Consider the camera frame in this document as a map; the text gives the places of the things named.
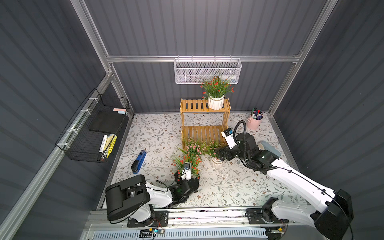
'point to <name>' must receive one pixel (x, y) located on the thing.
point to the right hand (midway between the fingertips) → (224, 145)
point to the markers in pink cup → (257, 114)
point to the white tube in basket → (103, 143)
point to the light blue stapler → (264, 145)
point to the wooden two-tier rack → (198, 121)
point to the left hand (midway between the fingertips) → (190, 172)
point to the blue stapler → (137, 163)
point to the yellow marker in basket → (111, 146)
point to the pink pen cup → (253, 124)
